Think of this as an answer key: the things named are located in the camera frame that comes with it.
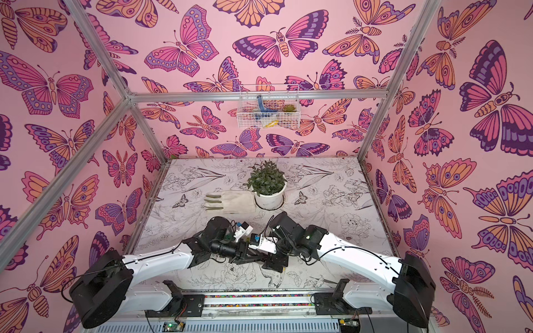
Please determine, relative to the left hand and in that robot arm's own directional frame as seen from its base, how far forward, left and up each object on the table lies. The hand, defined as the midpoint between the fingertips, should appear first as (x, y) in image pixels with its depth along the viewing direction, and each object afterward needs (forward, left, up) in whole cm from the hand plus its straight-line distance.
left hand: (260, 258), depth 74 cm
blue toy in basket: (+59, 0, +22) cm, 63 cm away
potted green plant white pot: (+28, -3, +6) cm, 29 cm away
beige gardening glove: (+31, +16, -10) cm, 36 cm away
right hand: (+3, -2, 0) cm, 4 cm away
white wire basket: (+60, -3, +23) cm, 65 cm away
